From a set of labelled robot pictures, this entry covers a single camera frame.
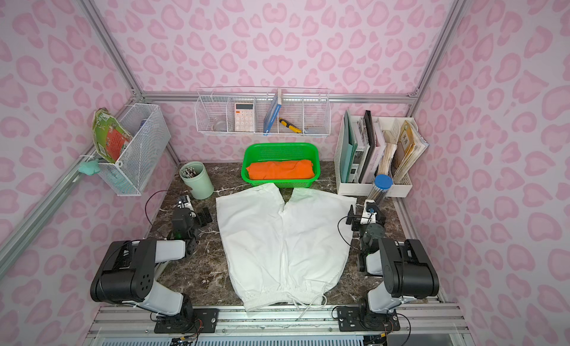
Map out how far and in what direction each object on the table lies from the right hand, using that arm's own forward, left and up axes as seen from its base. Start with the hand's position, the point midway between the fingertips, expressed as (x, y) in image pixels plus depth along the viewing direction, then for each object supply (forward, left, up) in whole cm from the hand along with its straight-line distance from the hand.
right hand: (363, 204), depth 89 cm
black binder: (+19, -2, +17) cm, 26 cm away
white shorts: (-17, +33, -8) cm, 39 cm away
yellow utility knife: (+30, +29, +15) cm, 45 cm away
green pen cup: (+11, +70, +6) cm, 71 cm away
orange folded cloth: (+22, +35, -3) cm, 41 cm away
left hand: (0, +71, -3) cm, 71 cm away
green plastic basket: (+35, +39, -5) cm, 53 cm away
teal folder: (+14, +7, +16) cm, 22 cm away
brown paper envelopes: (+20, -19, +13) cm, 30 cm away
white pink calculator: (+31, +49, +20) cm, 61 cm away
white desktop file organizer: (+18, -8, +8) cm, 21 cm away
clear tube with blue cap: (+5, -6, +8) cm, 11 cm away
